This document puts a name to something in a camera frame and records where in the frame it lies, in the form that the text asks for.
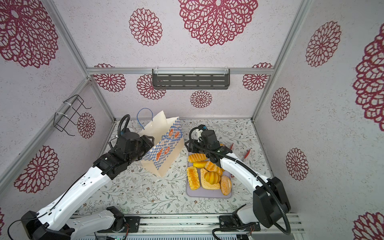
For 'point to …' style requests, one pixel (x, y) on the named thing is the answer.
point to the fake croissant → (211, 167)
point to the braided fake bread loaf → (197, 157)
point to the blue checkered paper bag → (169, 144)
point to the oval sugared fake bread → (226, 185)
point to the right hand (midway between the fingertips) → (188, 141)
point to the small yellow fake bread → (199, 164)
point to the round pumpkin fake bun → (212, 177)
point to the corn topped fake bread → (193, 178)
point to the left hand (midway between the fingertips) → (152, 142)
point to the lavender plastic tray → (203, 193)
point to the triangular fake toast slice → (205, 183)
